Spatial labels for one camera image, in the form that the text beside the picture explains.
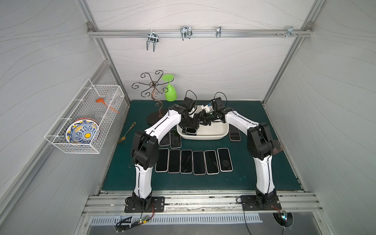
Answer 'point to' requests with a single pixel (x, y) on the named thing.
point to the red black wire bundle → (123, 227)
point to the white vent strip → (175, 219)
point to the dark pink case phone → (224, 158)
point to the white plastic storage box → (216, 130)
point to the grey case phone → (191, 131)
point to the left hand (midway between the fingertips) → (194, 125)
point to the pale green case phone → (175, 139)
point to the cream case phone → (211, 161)
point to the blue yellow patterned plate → (82, 131)
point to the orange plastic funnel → (101, 100)
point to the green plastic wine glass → (170, 92)
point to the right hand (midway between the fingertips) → (193, 119)
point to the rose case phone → (174, 164)
